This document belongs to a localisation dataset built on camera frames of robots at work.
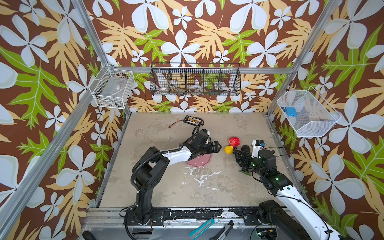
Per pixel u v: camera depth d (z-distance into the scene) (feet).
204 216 2.46
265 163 1.92
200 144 2.38
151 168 1.66
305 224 1.49
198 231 2.31
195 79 3.21
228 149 3.08
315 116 2.55
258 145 2.27
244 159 2.31
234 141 3.14
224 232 2.29
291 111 2.82
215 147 2.69
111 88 2.83
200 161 3.06
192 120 3.76
